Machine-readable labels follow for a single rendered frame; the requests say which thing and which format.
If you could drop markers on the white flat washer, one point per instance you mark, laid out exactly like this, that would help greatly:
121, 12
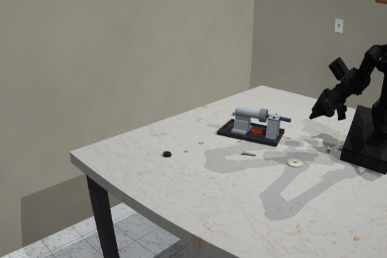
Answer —
291, 162

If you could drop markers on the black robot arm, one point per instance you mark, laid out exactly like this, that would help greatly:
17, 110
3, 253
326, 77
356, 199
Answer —
354, 81

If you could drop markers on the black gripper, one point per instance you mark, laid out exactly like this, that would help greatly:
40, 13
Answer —
326, 102

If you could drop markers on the red-brown ring spacer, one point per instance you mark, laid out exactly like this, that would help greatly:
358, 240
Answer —
256, 132

